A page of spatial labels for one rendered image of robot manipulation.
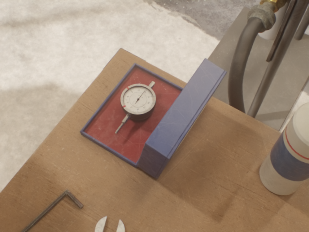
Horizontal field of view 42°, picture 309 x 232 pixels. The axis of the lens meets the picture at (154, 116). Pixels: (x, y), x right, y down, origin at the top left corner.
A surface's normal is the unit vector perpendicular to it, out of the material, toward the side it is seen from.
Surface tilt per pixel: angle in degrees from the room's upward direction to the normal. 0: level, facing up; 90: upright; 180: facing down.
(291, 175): 90
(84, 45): 0
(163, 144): 9
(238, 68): 39
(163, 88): 0
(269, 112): 0
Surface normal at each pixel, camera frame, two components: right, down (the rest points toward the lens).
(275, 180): -0.68, 0.65
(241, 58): 0.00, 0.13
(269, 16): -0.37, 0.73
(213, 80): 0.14, -0.38
